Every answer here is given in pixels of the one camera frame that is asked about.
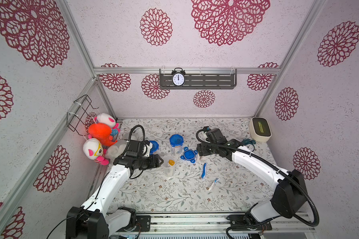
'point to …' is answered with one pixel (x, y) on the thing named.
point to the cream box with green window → (260, 129)
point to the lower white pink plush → (93, 150)
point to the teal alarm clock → (249, 143)
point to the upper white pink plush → (105, 119)
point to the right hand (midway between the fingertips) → (201, 145)
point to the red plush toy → (102, 133)
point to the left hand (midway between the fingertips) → (158, 163)
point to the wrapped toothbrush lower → (213, 183)
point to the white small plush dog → (116, 150)
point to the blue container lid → (155, 147)
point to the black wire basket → (78, 115)
